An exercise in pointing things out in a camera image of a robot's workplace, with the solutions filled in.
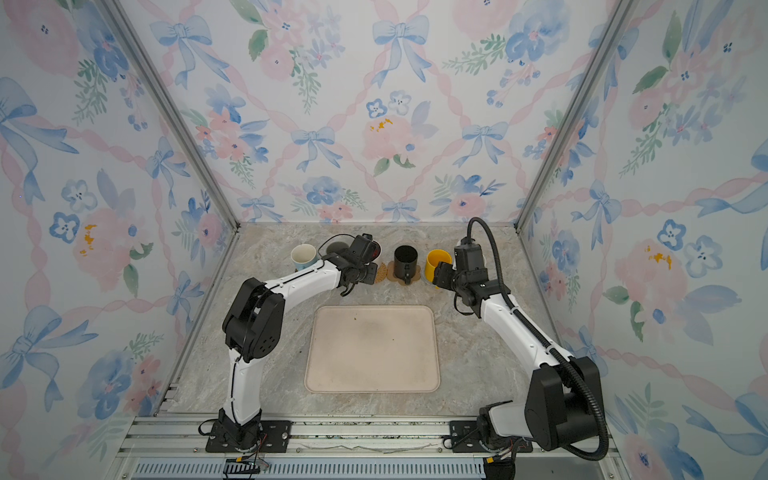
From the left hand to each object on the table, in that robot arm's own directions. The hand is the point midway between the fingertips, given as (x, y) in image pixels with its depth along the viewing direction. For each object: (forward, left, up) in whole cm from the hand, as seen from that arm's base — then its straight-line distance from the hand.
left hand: (370, 267), depth 97 cm
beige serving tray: (-24, -2, -10) cm, 26 cm away
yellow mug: (+2, -21, +2) cm, 21 cm away
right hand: (-7, -22, +8) cm, 25 cm away
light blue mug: (+4, +23, 0) cm, 23 cm away
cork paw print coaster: (+4, -7, -7) cm, 10 cm away
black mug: (+2, -12, 0) cm, 12 cm away
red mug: (-6, -3, +15) cm, 16 cm away
